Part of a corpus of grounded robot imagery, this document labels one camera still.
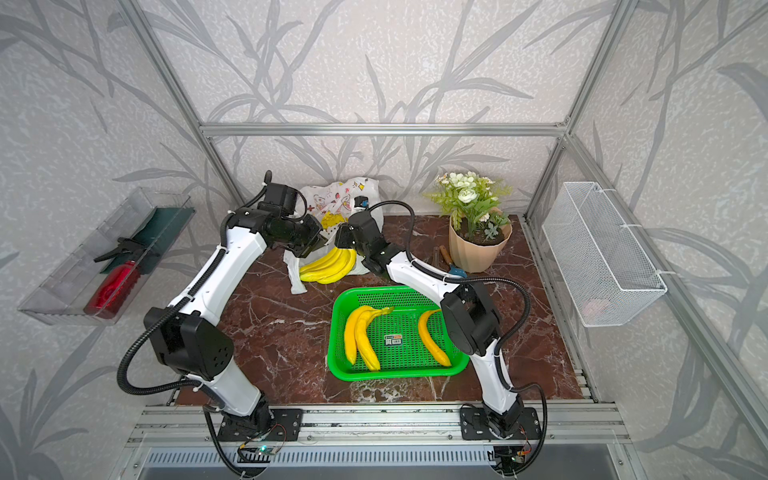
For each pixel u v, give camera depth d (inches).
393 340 34.3
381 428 29.4
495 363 22.4
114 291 22.7
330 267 33.3
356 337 32.5
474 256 36.2
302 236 27.5
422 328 34.2
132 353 15.7
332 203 36.8
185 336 17.1
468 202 33.2
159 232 26.7
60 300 22.8
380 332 35.0
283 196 25.3
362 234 26.5
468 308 22.0
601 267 24.4
